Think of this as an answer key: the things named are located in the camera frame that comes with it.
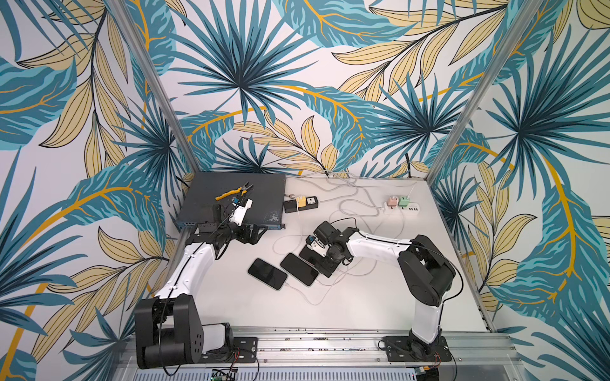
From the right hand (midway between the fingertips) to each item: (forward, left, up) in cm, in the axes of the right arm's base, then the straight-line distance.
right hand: (317, 271), depth 90 cm
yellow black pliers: (+36, +32, +8) cm, 49 cm away
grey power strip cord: (+37, -17, 0) cm, 41 cm away
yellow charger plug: (+29, +5, +7) cm, 30 cm away
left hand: (+11, +22, +16) cm, 29 cm away
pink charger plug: (+27, -34, +7) cm, 44 cm away
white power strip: (+27, -44, +2) cm, 52 cm away
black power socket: (+29, +9, +3) cm, 31 cm away
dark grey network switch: (+39, +23, +2) cm, 45 cm away
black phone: (+1, +7, 0) cm, 7 cm away
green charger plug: (+28, -39, +6) cm, 49 cm away
